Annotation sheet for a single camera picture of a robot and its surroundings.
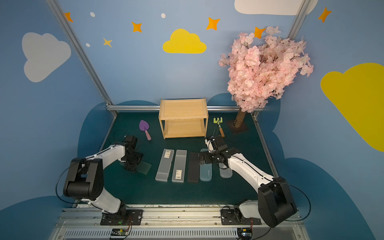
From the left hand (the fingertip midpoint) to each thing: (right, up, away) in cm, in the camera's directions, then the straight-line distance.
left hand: (141, 160), depth 93 cm
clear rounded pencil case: (+53, -6, -4) cm, 53 cm away
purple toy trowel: (-5, +22, +20) cm, 30 cm away
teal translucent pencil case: (+41, -5, -3) cm, 41 cm away
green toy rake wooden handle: (+54, +26, +25) cm, 65 cm away
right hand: (+42, +5, -6) cm, 43 cm away
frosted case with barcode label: (+25, -3, -3) cm, 25 cm away
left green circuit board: (-3, -30, -22) cm, 37 cm away
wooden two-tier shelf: (+28, +27, -2) cm, 39 cm away
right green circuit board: (+59, -32, -21) cm, 70 cm away
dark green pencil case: (+2, -3, -5) cm, 6 cm away
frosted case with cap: (+15, -7, -5) cm, 17 cm away
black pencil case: (+34, -4, -2) cm, 34 cm away
